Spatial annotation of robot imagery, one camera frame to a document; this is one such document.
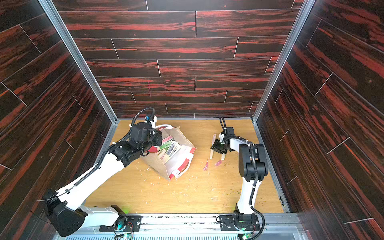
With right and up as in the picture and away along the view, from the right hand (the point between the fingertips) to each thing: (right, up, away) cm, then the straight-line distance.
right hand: (216, 147), depth 104 cm
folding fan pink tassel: (-4, -3, -5) cm, 7 cm away
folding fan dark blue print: (+4, -5, -6) cm, 9 cm away
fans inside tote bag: (-32, +1, -8) cm, 33 cm away
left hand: (-32, +11, -28) cm, 44 cm away
